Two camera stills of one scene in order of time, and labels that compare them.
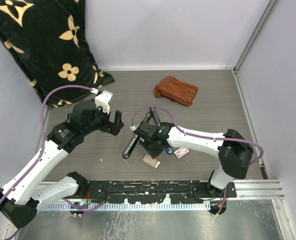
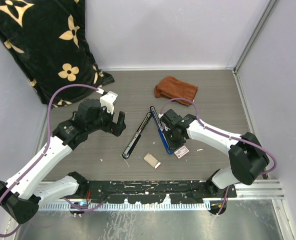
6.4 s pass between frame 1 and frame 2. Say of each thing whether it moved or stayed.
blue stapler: stayed
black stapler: stayed
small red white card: stayed
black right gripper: moved
